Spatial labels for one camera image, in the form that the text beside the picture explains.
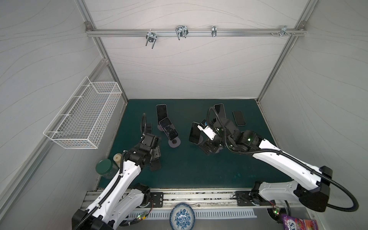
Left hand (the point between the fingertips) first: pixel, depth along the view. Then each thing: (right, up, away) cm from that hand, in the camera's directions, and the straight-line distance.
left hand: (154, 147), depth 80 cm
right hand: (+28, +9, -9) cm, 31 cm away
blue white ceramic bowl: (+16, -31, -12) cm, 37 cm away
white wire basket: (-32, +15, -12) cm, 38 cm away
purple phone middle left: (+6, +11, +8) cm, 15 cm away
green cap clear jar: (-24, -8, -7) cm, 27 cm away
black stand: (+1, -10, +1) cm, 10 cm away
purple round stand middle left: (+10, 0, +15) cm, 18 cm away
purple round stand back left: (-2, +9, +23) cm, 25 cm away
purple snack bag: (+67, -31, -15) cm, 75 cm away
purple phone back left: (+1, +21, +15) cm, 26 cm away
